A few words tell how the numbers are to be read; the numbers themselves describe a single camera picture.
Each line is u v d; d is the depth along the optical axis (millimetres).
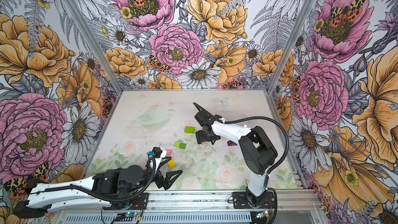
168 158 700
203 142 819
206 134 774
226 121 606
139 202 730
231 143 935
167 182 583
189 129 1008
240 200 739
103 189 508
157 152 568
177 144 937
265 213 715
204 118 742
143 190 465
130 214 711
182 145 926
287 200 764
